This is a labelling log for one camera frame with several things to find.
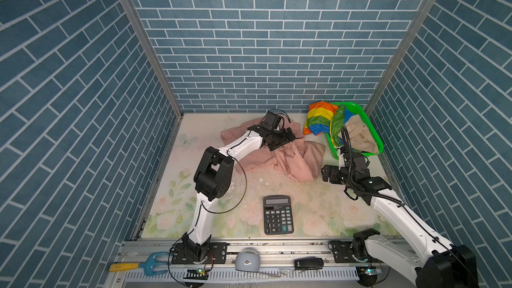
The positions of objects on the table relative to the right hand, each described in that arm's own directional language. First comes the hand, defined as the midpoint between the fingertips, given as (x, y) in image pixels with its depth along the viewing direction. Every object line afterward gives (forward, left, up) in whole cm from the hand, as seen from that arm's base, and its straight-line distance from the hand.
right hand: (329, 168), depth 84 cm
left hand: (+14, +17, +1) cm, 21 cm away
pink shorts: (+3, +14, 0) cm, 14 cm away
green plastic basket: (+41, -22, -3) cm, 47 cm away
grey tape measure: (-36, +30, -2) cm, 47 cm away
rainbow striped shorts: (+31, -3, -1) cm, 31 cm away
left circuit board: (-40, +50, -14) cm, 66 cm away
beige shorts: (+22, -20, -5) cm, 30 cm away
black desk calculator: (-18, +21, -9) cm, 29 cm away
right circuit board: (-35, -13, -15) cm, 40 cm away
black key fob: (-34, +10, -8) cm, 36 cm away
